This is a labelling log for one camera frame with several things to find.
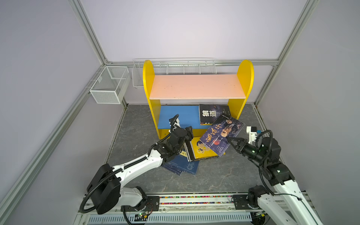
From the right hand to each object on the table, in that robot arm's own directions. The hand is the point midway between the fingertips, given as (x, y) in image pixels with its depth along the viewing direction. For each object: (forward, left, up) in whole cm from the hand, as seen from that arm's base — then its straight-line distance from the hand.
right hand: (228, 140), depth 70 cm
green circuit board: (-30, +45, -27) cm, 61 cm away
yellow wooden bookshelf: (+58, +11, -27) cm, 65 cm away
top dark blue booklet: (-3, +24, -22) cm, 33 cm away
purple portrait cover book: (+3, +6, -2) cm, 7 cm away
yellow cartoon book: (+5, +16, -19) cm, 25 cm away
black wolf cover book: (+24, +6, -8) cm, 26 cm away
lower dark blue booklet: (-6, +29, -22) cm, 37 cm away
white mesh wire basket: (+46, +77, -1) cm, 89 cm away
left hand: (+9, +19, -5) cm, 22 cm away
